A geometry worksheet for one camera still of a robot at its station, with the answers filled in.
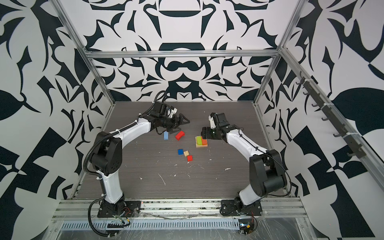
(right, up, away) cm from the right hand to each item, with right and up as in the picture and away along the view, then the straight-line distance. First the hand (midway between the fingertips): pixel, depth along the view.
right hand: (207, 132), depth 89 cm
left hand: (-11, +6, -2) cm, 13 cm away
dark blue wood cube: (-16, -13, +5) cm, 21 cm away
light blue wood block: (-26, -4, +12) cm, 29 cm away
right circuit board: (+17, -42, -18) cm, 49 cm away
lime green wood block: (-4, -6, +7) cm, 10 cm away
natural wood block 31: (-3, -10, +7) cm, 12 cm away
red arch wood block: (-16, -3, +9) cm, 19 cm away
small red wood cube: (-10, -16, +3) cm, 19 cm away
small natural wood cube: (-12, -13, +2) cm, 18 cm away
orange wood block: (-1, -7, +8) cm, 11 cm away
